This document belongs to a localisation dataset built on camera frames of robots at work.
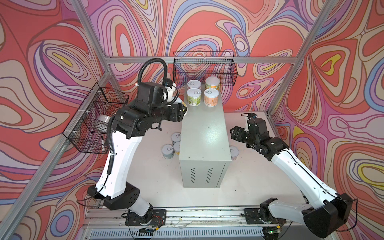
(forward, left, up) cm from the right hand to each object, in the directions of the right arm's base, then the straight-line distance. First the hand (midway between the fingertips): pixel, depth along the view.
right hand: (237, 134), depth 78 cm
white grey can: (-1, -2, -18) cm, 18 cm away
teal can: (+1, +39, -16) cm, 42 cm away
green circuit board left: (-39, +48, -24) cm, 66 cm away
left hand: (-1, +28, +22) cm, 36 cm away
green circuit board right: (-41, -13, -24) cm, 49 cm away
